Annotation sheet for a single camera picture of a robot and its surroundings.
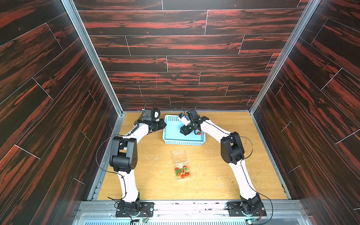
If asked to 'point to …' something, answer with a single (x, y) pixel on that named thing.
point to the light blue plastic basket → (172, 135)
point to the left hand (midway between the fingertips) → (167, 124)
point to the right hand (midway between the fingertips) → (186, 127)
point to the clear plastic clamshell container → (182, 166)
